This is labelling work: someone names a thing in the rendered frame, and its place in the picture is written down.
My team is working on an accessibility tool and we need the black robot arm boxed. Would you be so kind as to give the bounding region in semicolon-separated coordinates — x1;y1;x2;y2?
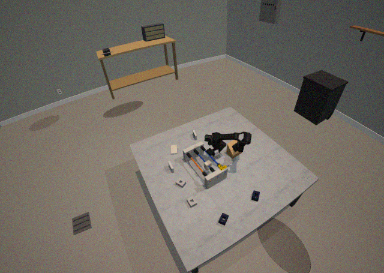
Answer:
205;131;251;152

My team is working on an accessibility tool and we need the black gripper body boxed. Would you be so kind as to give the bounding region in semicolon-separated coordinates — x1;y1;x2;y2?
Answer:
206;141;226;156

